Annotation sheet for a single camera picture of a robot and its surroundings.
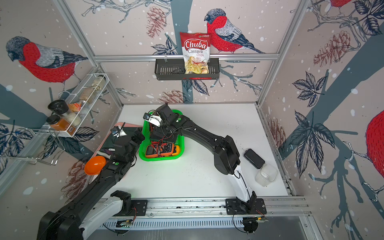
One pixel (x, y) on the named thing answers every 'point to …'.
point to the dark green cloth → (109, 142)
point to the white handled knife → (104, 154)
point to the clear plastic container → (266, 175)
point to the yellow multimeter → (176, 150)
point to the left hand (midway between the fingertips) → (135, 128)
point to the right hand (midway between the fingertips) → (157, 121)
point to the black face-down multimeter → (160, 136)
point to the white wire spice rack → (80, 104)
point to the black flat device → (254, 158)
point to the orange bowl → (94, 165)
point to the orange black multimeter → (157, 150)
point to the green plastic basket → (145, 137)
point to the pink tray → (118, 129)
